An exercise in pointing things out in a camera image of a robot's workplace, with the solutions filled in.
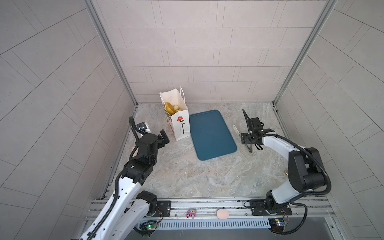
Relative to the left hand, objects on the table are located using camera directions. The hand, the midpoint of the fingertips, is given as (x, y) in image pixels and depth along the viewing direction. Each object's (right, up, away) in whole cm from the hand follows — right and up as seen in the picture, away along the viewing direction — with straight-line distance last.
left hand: (159, 130), depth 73 cm
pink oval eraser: (+31, -38, -5) cm, 49 cm away
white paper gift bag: (+8, +3, +11) cm, 14 cm away
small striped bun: (+2, +12, +18) cm, 22 cm away
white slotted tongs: (+50, -14, +15) cm, 54 cm away
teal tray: (+28, -7, +23) cm, 37 cm away
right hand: (+51, -7, +21) cm, 55 cm away
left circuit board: (-2, -41, -9) cm, 42 cm away
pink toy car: (+16, -38, -5) cm, 42 cm away
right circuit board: (+55, -43, -5) cm, 70 cm away
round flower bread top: (+5, +12, +25) cm, 28 cm away
